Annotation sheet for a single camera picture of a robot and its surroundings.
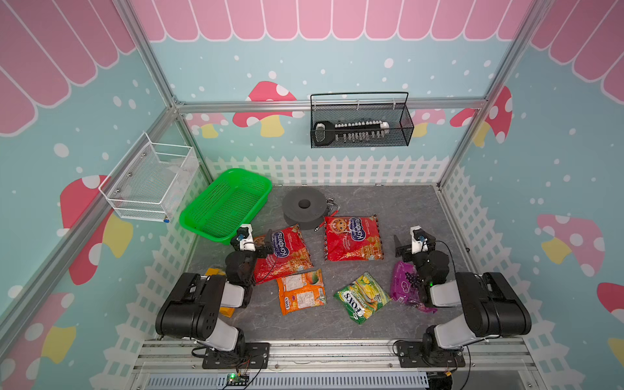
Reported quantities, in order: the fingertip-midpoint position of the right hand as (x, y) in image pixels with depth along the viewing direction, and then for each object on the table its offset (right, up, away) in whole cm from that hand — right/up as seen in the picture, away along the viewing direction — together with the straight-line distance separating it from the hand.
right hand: (409, 232), depth 90 cm
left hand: (-55, 0, -1) cm, 55 cm away
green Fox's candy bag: (-19, -22, -6) cm, 30 cm away
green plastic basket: (-75, +13, +26) cm, 81 cm away
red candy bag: (-45, -9, +5) cm, 46 cm away
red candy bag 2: (-20, -3, +7) cm, 22 cm away
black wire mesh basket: (-25, +44, +5) cm, 51 cm away
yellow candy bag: (-63, -25, -12) cm, 69 cm away
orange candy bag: (-40, -20, -5) cm, 45 cm away
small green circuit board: (-58, -43, -17) cm, 74 cm away
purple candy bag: (-4, -18, -7) cm, 20 cm away
